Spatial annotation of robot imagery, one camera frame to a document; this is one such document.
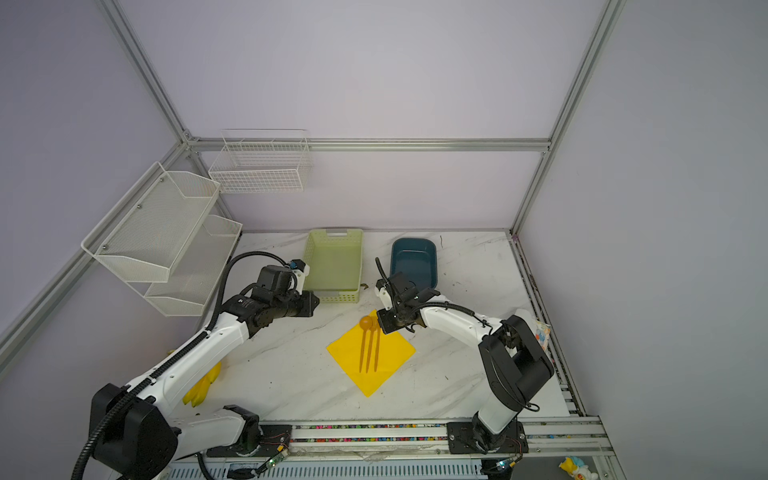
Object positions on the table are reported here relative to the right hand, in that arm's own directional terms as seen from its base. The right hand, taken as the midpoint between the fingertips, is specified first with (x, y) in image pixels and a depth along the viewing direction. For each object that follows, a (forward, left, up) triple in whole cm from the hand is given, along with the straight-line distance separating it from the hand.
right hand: (379, 322), depth 87 cm
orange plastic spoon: (+3, +5, -7) cm, 9 cm away
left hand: (+1, +18, +8) cm, 20 cm away
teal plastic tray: (+31, -13, -7) cm, 34 cm away
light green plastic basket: (+31, +19, -8) cm, 37 cm away
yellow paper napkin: (-6, -4, -7) cm, 10 cm away
